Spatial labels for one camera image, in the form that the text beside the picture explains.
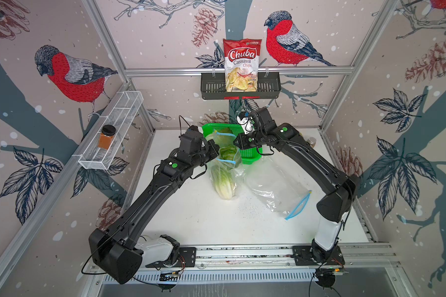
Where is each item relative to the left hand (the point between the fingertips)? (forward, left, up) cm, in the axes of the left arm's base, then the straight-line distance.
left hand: (224, 142), depth 72 cm
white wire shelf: (+18, +50, -2) cm, 53 cm away
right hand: (+3, -4, -4) cm, 6 cm away
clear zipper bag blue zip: (+18, +1, -19) cm, 26 cm away
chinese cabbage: (+30, +1, -24) cm, 39 cm away
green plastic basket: (+11, -13, -24) cm, 29 cm away
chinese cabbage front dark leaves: (-6, +1, -20) cm, 21 cm away
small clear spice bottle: (+19, -48, -21) cm, 56 cm away
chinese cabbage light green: (+1, -1, -9) cm, 9 cm away
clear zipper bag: (+1, -23, -30) cm, 38 cm away
